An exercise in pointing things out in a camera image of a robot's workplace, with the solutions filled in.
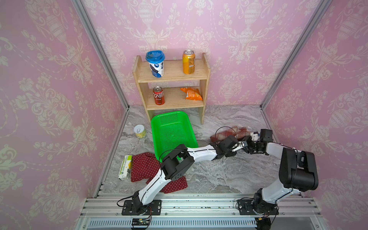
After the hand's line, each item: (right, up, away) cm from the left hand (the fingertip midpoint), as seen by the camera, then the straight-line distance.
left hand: (233, 144), depth 93 cm
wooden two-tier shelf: (-41, +43, +16) cm, 61 cm away
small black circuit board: (-54, -36, -21) cm, 68 cm away
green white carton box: (-66, -12, -10) cm, 68 cm away
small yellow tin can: (-63, +9, +6) cm, 64 cm away
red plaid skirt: (+6, +8, +1) cm, 10 cm away
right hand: (+4, +2, +1) cm, 4 cm away
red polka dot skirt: (-54, -11, -12) cm, 56 cm away
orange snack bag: (-27, +33, -2) cm, 42 cm away
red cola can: (-47, +31, -8) cm, 56 cm away
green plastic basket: (-43, +8, +12) cm, 45 cm away
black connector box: (+8, -36, -22) cm, 43 cm away
